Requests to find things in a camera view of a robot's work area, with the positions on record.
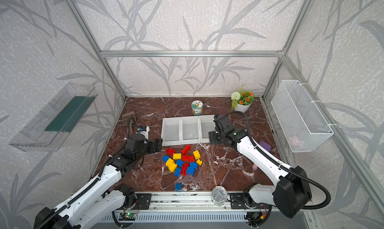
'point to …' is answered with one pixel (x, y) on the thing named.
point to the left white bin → (171, 131)
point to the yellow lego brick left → (171, 165)
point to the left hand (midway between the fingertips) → (158, 136)
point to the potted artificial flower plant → (242, 100)
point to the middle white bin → (190, 130)
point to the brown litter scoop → (126, 117)
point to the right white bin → (206, 124)
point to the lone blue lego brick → (178, 186)
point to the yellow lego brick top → (177, 156)
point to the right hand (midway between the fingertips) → (214, 131)
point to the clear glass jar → (219, 196)
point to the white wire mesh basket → (303, 126)
